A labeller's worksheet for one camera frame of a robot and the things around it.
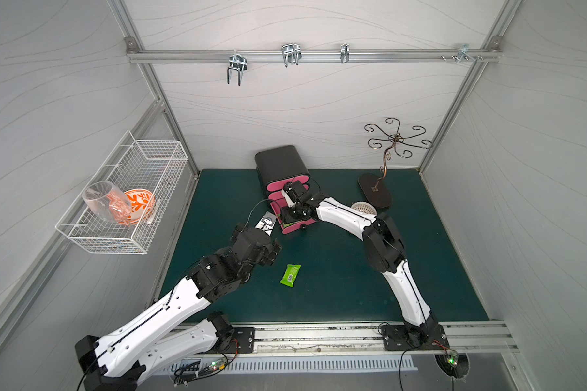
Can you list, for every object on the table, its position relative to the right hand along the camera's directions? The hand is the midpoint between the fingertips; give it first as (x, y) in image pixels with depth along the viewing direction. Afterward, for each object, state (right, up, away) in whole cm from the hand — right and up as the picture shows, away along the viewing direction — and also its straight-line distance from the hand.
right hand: (284, 213), depth 97 cm
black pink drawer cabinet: (-4, +20, +5) cm, 21 cm away
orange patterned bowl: (-38, +6, -30) cm, 49 cm away
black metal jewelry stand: (+41, +10, +14) cm, 45 cm away
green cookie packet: (+3, -21, -13) cm, 24 cm away
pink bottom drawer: (+1, -6, -2) cm, 6 cm away
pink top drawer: (-1, +11, -3) cm, 12 cm away
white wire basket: (-43, +18, -17) cm, 49 cm away
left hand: (-5, -4, -26) cm, 26 cm away
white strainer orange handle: (+34, +2, +6) cm, 34 cm away
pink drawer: (-4, +7, -1) cm, 8 cm away
